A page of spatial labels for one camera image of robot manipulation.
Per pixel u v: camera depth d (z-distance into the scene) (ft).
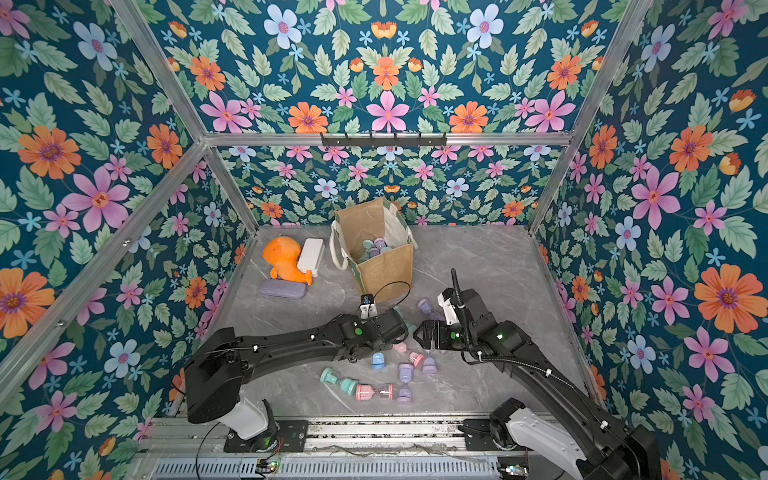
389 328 2.06
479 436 2.39
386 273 2.90
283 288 3.28
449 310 2.28
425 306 3.13
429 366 2.72
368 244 3.65
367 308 2.44
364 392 2.56
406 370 2.72
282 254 3.35
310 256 3.45
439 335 2.17
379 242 3.65
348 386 2.58
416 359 2.74
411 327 2.17
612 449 1.27
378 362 2.59
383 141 3.03
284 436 2.41
